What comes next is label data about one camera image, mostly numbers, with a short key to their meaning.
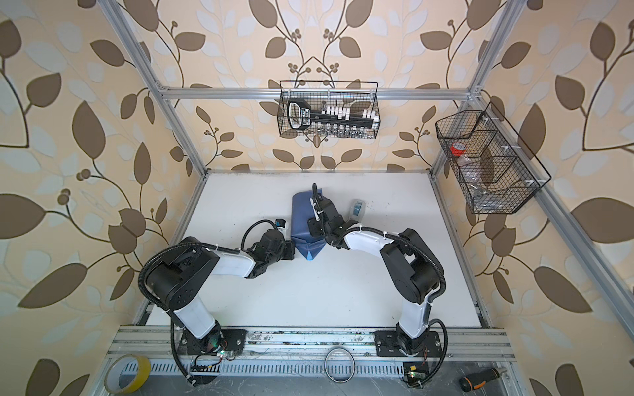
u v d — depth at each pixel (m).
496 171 0.74
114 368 0.67
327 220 0.72
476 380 0.66
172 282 0.47
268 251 0.75
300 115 0.85
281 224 0.87
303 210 0.99
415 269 0.48
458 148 0.81
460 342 0.75
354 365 0.71
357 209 1.02
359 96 0.91
